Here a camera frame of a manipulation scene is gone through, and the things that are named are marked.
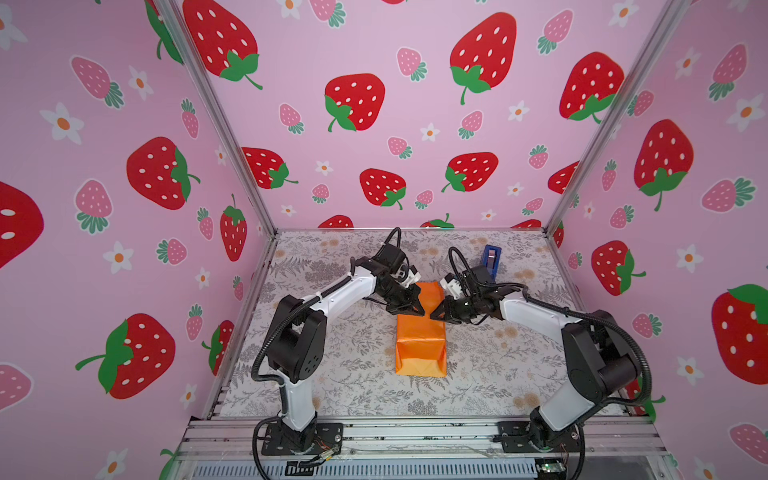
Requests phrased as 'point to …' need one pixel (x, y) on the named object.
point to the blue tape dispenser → (491, 259)
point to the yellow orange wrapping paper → (421, 341)
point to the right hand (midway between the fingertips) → (428, 320)
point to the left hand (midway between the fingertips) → (427, 313)
